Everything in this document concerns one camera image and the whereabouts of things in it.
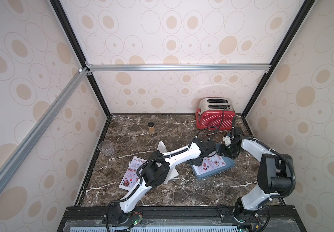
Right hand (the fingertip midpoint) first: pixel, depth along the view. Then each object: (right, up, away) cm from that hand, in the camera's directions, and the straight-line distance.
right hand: (227, 154), depth 93 cm
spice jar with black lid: (-50, +17, +9) cm, 53 cm away
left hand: (-21, -4, -6) cm, 22 cm away
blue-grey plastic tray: (+1, -6, -1) cm, 6 cm away
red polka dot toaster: (-6, +27, +6) cm, 28 cm away
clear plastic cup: (-80, +4, +4) cm, 80 cm away
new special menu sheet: (-12, -6, 0) cm, 13 cm away
